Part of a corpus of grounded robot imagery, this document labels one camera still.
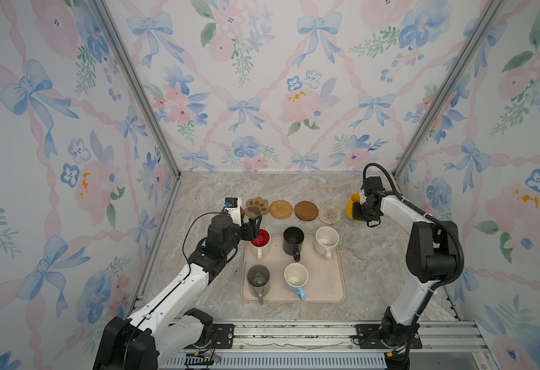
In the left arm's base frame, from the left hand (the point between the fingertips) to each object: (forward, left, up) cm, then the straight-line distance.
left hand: (253, 214), depth 79 cm
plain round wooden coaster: (+17, -22, -21) cm, 35 cm away
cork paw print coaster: (+18, +1, -20) cm, 27 cm away
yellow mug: (+16, -42, -10) cm, 46 cm away
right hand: (+11, -43, -15) cm, 47 cm away
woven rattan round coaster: (+17, -10, -21) cm, 29 cm away
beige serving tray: (-15, -9, -19) cm, 26 cm away
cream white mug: (+1, -29, -19) cm, 35 cm away
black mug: (0, -15, -17) cm, 23 cm away
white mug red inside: (-5, -2, -13) cm, 14 cm away
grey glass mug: (-16, -2, -17) cm, 23 cm away
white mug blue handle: (-15, -15, -20) cm, 29 cm away
